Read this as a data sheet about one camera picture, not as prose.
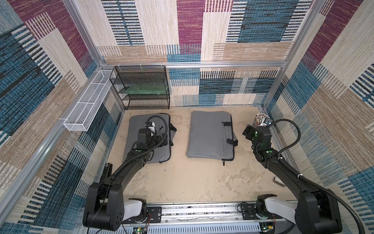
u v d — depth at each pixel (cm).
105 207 41
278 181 54
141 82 108
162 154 91
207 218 73
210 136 101
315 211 40
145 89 94
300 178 47
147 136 66
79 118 91
